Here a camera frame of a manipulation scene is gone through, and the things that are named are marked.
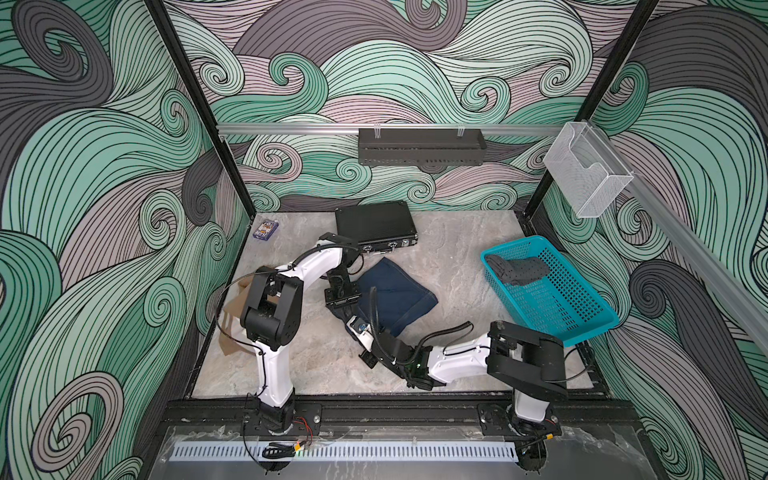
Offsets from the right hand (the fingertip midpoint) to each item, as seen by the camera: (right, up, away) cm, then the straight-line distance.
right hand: (352, 336), depth 82 cm
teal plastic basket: (+65, +6, +13) cm, 67 cm away
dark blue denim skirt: (+14, +9, +10) cm, 20 cm away
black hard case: (+7, +32, +30) cm, 44 cm away
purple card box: (-37, +31, +32) cm, 58 cm away
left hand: (0, +5, +3) cm, 6 cm away
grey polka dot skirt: (+50, +17, +8) cm, 54 cm away
